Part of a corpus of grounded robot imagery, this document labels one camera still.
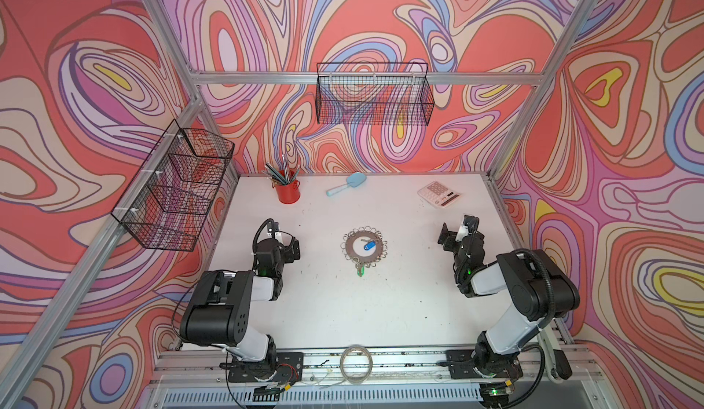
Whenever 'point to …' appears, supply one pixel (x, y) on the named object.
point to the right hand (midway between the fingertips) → (460, 230)
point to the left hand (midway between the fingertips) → (285, 237)
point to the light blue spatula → (354, 180)
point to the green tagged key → (360, 268)
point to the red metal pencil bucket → (289, 193)
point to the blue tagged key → (369, 245)
